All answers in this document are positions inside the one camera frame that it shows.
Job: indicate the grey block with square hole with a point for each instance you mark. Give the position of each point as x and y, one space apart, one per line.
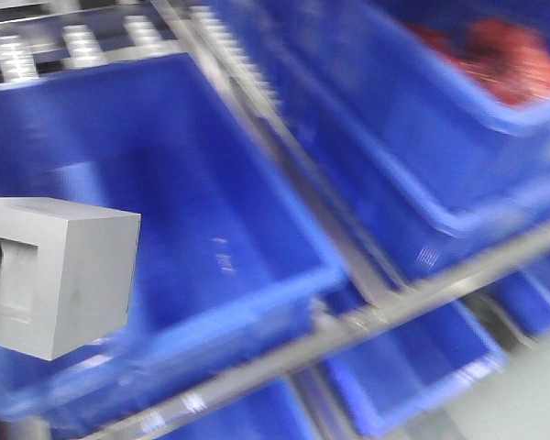
87 275

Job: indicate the red printed cloth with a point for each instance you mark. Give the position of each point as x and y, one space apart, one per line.
509 64

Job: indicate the blue plastic bin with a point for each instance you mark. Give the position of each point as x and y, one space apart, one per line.
531 298
247 417
417 366

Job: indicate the steel roller rack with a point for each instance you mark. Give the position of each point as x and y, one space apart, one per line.
376 316

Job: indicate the blue bin with red cloth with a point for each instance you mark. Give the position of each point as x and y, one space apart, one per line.
394 137

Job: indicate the large empty blue bin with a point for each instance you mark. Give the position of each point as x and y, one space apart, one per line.
188 183

